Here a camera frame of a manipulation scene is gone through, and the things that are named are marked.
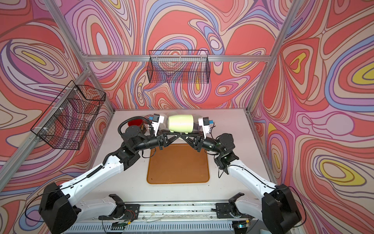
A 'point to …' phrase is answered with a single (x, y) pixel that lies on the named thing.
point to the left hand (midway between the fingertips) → (180, 137)
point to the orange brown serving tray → (177, 163)
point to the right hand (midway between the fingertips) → (182, 139)
